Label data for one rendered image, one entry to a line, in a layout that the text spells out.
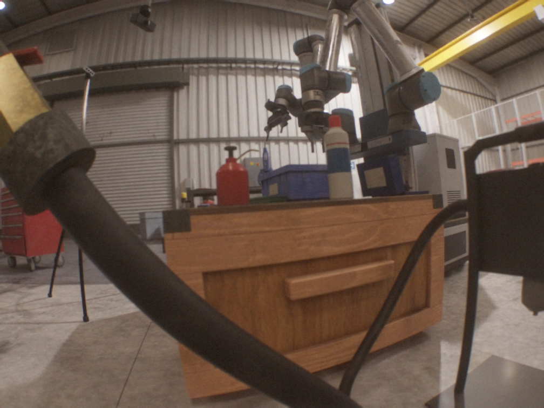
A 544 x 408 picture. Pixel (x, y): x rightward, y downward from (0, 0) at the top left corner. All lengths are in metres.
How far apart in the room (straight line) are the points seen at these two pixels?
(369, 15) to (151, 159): 7.76
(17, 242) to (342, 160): 2.97
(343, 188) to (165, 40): 9.66
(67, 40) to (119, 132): 4.22
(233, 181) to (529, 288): 0.66
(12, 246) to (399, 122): 3.42
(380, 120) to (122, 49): 9.29
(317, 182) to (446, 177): 1.11
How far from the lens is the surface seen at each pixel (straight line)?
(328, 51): 1.45
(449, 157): 1.95
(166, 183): 8.52
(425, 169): 1.87
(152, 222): 6.07
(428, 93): 1.46
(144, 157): 8.73
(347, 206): 0.71
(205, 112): 8.99
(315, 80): 1.16
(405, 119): 1.57
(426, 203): 0.92
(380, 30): 1.52
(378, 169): 0.89
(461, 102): 14.69
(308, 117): 1.11
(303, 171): 0.91
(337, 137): 0.78
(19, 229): 3.19
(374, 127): 1.89
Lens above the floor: 0.46
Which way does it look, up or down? 1 degrees up
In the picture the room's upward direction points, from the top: 4 degrees counter-clockwise
